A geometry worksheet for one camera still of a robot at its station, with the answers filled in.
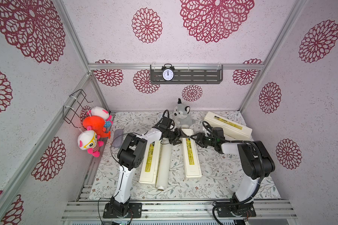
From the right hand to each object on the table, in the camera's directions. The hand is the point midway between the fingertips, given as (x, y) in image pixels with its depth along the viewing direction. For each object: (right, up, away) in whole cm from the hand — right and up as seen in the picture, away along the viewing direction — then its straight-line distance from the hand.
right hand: (190, 137), depth 95 cm
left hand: (-3, -1, 0) cm, 3 cm away
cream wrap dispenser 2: (-1, -16, -13) cm, 20 cm away
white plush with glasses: (-61, 0, -15) cm, 63 cm away
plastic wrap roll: (-18, -16, -8) cm, 25 cm away
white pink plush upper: (-62, +18, 0) cm, 64 cm away
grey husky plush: (-6, +15, +2) cm, 16 cm away
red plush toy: (-60, +9, -6) cm, 61 cm away
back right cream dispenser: (+30, +5, +5) cm, 31 cm away
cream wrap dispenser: (-26, -19, -15) cm, 36 cm away
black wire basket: (-67, +16, -19) cm, 72 cm away
